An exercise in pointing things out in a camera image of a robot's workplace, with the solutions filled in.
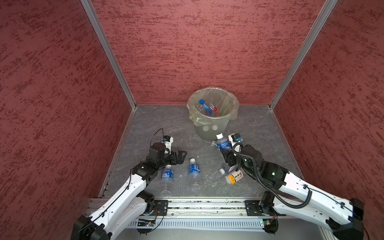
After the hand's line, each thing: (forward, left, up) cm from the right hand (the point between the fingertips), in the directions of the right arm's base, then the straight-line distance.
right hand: (224, 150), depth 73 cm
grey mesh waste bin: (+33, +3, -5) cm, 34 cm away
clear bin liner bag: (+34, -7, 0) cm, 35 cm away
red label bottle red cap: (+34, -1, -7) cm, 35 cm away
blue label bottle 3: (-5, +15, -16) cm, 22 cm away
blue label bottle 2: (-7, +30, -16) cm, 35 cm away
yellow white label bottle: (-8, -7, -15) cm, 19 cm away
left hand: (+2, +23, -9) cm, 25 cm away
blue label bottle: (+1, +1, +5) cm, 5 cm away
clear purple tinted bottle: (-5, -1, -15) cm, 16 cm away
